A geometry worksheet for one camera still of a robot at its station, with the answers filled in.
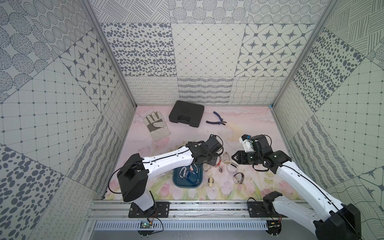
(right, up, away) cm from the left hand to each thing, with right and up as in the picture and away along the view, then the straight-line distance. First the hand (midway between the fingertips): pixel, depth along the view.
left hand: (218, 161), depth 78 cm
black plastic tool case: (-18, +26, +34) cm, 47 cm away
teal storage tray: (-21, -12, +5) cm, 25 cm away
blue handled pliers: (+5, +19, +30) cm, 36 cm away
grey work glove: (-41, +17, +30) cm, 54 cm away
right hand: (+10, +1, +1) cm, 10 cm away
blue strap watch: (-14, -12, +7) cm, 19 cm away
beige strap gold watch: (+7, -4, +11) cm, 13 cm away
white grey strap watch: (+10, -7, +10) cm, 16 cm away
